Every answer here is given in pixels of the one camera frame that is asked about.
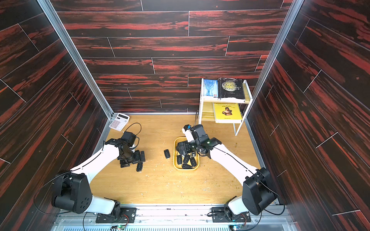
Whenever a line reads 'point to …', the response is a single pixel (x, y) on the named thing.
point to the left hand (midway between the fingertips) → (140, 161)
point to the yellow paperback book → (229, 113)
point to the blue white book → (210, 88)
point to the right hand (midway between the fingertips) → (186, 143)
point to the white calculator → (120, 122)
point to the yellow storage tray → (188, 162)
